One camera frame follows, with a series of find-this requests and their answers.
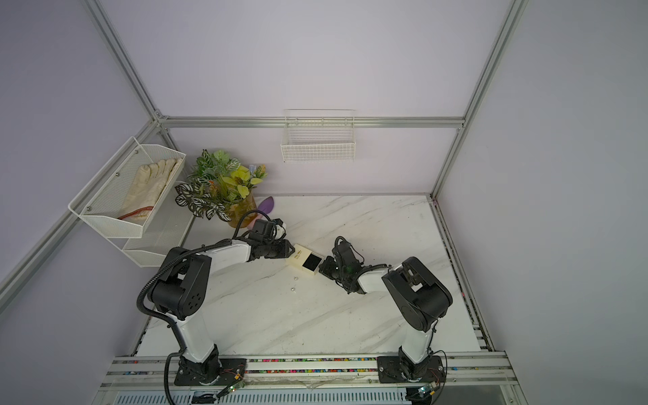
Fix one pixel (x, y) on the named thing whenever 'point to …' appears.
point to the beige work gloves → (148, 187)
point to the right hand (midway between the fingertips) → (321, 268)
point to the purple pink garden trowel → (267, 205)
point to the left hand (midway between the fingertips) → (290, 252)
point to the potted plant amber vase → (221, 187)
